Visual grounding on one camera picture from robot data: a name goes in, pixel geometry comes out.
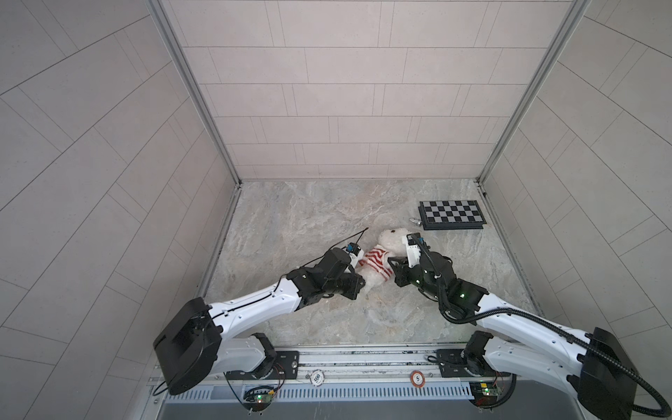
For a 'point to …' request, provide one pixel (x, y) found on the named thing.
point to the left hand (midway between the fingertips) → (371, 284)
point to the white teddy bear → (393, 242)
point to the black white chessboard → (451, 215)
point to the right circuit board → (486, 394)
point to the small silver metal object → (415, 220)
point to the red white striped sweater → (378, 259)
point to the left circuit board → (258, 400)
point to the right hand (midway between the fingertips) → (386, 263)
